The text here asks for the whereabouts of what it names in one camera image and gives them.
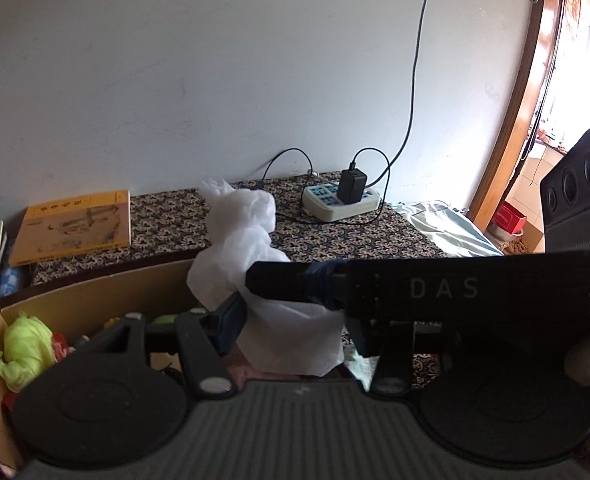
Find yellow book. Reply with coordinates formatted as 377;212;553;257
10;190;131;266

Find black charger cable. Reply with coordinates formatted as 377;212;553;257
234;146;393;227

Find black charger adapter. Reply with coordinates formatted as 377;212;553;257
336;162;368;205

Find long black wall cable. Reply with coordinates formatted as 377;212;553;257
369;0;431;191

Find white plastic bag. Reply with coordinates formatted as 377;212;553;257
187;180;344;377

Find white power strip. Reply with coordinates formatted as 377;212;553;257
301;183;381;223

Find wooden door frame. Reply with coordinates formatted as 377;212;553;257
468;0;563;230

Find brown cardboard box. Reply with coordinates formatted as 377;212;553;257
0;249;197;479

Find red box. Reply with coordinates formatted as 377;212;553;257
493;202;527;235

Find striped bed sheet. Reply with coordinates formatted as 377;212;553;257
393;200;502;257

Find green round plush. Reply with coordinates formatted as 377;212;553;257
152;314;178;325

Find yellow green red plush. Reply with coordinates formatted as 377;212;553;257
0;312;74;413

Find pink plush toy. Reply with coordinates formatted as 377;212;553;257
223;349;299;389

